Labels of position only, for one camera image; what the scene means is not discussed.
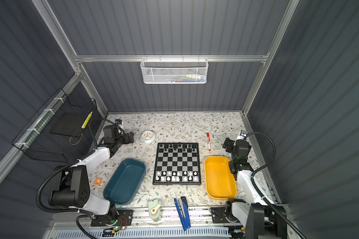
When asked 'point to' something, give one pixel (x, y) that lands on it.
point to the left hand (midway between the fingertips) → (125, 133)
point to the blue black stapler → (182, 204)
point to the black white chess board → (177, 163)
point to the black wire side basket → (65, 132)
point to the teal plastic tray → (123, 184)
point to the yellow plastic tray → (220, 182)
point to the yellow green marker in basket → (87, 121)
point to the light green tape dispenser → (154, 208)
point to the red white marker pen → (209, 141)
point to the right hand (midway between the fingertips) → (239, 140)
